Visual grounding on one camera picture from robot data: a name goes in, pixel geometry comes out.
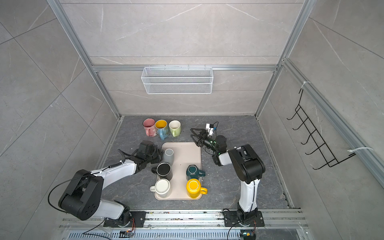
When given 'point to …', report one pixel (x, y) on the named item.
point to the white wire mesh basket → (177, 80)
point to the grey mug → (168, 156)
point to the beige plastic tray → (185, 154)
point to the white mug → (162, 187)
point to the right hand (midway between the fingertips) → (190, 132)
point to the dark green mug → (193, 172)
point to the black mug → (163, 170)
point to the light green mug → (175, 127)
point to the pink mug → (149, 124)
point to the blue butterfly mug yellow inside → (162, 128)
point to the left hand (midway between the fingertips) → (165, 143)
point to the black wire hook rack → (323, 148)
